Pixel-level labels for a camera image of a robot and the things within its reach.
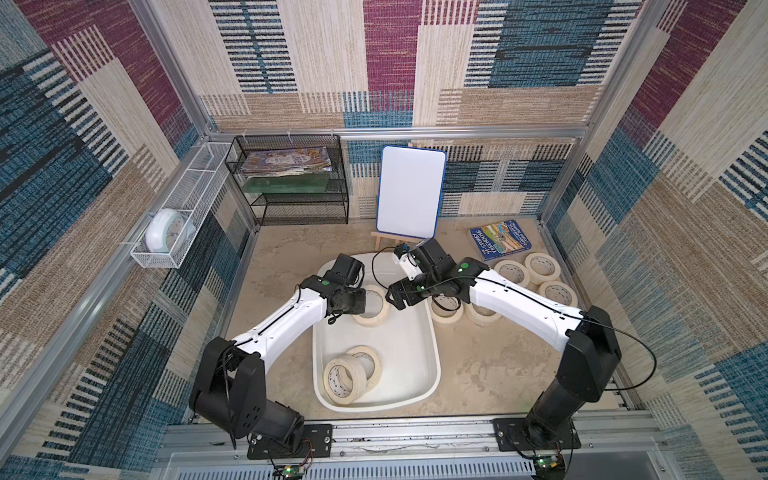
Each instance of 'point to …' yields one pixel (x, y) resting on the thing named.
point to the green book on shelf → (286, 184)
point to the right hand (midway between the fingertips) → (398, 288)
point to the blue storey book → (499, 239)
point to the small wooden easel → (397, 238)
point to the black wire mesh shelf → (296, 209)
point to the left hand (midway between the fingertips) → (357, 301)
